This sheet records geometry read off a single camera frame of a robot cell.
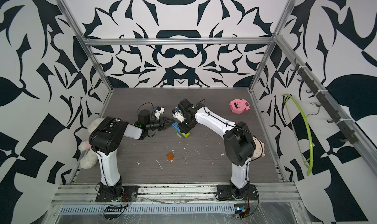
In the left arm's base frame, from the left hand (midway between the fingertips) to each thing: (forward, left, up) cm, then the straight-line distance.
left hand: (174, 119), depth 93 cm
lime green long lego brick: (-7, -2, -3) cm, 8 cm away
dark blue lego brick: (-10, -5, -3) cm, 11 cm away
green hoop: (-28, -57, +22) cm, 67 cm away
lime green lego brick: (-11, -8, -1) cm, 13 cm away
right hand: (-6, -5, +1) cm, 8 cm away
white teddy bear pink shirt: (-22, +44, +1) cm, 49 cm away
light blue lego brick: (-4, -1, -1) cm, 4 cm away
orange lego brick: (-21, +3, -6) cm, 22 cm away
